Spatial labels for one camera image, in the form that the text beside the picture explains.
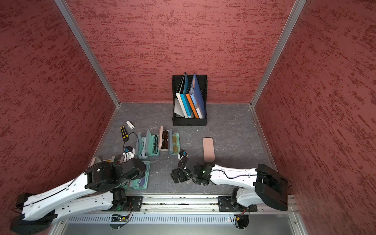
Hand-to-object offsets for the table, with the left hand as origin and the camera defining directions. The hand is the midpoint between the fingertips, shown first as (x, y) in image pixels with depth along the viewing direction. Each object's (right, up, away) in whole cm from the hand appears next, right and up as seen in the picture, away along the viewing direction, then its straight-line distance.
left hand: (139, 171), depth 71 cm
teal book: (+22, +41, +15) cm, 49 cm away
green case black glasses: (0, +9, +21) cm, 23 cm away
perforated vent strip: (+22, -23, 0) cm, 32 cm away
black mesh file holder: (+17, +25, +33) cm, 45 cm away
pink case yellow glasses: (-29, +2, +11) cm, 31 cm away
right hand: (+19, -5, +7) cm, 22 cm away
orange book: (+26, +36, +20) cm, 49 cm away
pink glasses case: (+37, +8, +24) cm, 45 cm away
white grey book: (+18, +33, +23) cm, 45 cm away
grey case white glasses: (-7, +8, +21) cm, 24 cm away
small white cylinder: (-19, +22, +32) cm, 43 cm away
